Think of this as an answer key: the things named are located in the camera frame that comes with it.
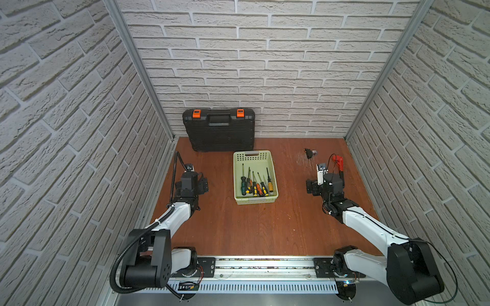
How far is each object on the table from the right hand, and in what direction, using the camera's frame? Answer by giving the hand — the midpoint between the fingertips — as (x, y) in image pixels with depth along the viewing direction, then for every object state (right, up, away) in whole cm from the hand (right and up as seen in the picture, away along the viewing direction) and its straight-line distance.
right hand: (322, 177), depth 88 cm
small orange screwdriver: (-34, -5, +7) cm, 35 cm away
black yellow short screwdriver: (-32, -6, +7) cm, 33 cm away
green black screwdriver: (-38, -3, +8) cm, 39 cm away
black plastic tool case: (-50, +24, +10) cm, 56 cm away
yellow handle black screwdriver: (-24, -5, +9) cm, 26 cm away
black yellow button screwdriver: (-28, -5, +9) cm, 29 cm away
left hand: (-61, 0, +2) cm, 61 cm away
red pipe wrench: (+18, +7, +19) cm, 27 cm away
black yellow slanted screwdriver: (-32, -7, +5) cm, 33 cm away
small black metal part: (+1, +12, +22) cm, 25 cm away
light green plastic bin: (-30, +5, +18) cm, 35 cm away
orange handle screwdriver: (-30, -7, +7) cm, 31 cm away
